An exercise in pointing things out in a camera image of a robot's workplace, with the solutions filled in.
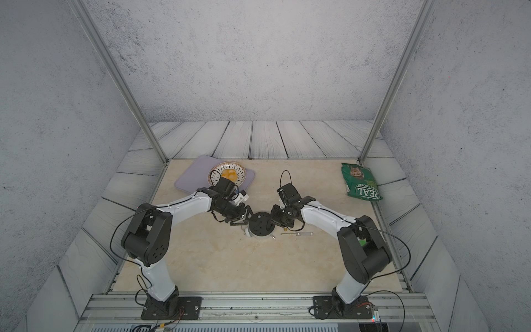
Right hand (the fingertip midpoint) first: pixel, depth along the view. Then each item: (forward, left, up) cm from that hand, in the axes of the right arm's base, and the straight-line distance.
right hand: (270, 220), depth 87 cm
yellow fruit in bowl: (+30, +22, -4) cm, 37 cm away
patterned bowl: (+33, +31, -6) cm, 45 cm away
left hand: (0, +7, 0) cm, 7 cm away
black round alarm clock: (-1, +4, -3) cm, 5 cm away
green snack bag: (+26, -45, -7) cm, 53 cm away
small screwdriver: (-2, -13, -7) cm, 15 cm away
